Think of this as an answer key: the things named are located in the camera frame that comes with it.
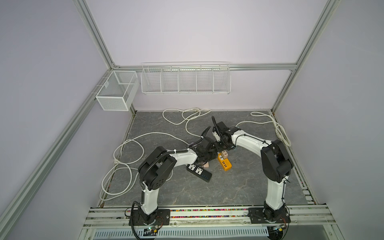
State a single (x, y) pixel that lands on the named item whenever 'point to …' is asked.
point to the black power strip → (199, 172)
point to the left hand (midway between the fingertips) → (218, 156)
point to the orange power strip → (226, 163)
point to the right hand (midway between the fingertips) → (219, 148)
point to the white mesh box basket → (119, 91)
